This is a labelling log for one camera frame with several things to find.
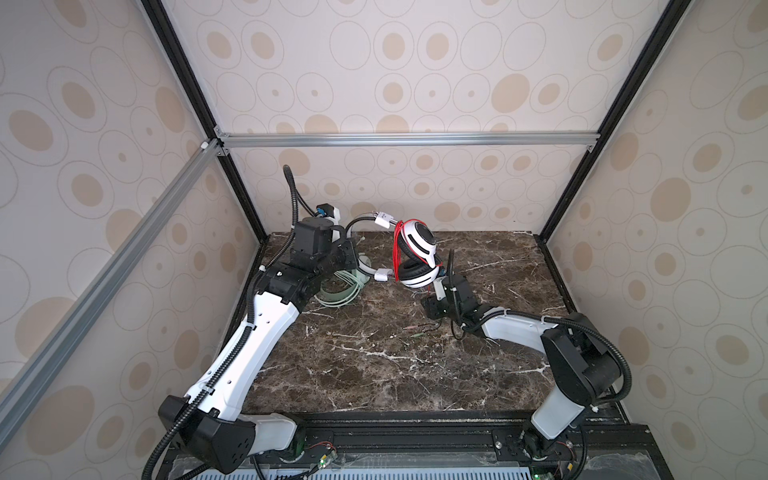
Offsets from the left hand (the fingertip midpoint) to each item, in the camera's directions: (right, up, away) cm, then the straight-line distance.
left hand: (363, 239), depth 70 cm
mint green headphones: (-10, -14, +33) cm, 38 cm away
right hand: (+19, -16, +24) cm, 34 cm away
